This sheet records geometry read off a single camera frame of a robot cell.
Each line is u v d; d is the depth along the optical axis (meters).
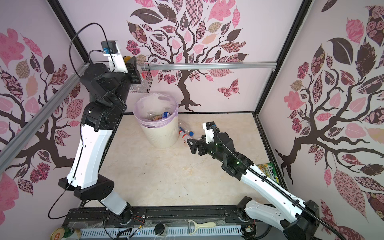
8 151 0.50
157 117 0.95
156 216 0.74
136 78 0.49
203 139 0.61
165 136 0.88
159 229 0.62
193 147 0.62
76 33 0.78
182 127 1.06
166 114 0.95
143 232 0.70
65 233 0.61
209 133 0.60
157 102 0.95
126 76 0.47
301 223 0.37
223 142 0.51
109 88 0.38
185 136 1.03
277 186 0.43
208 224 0.71
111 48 0.39
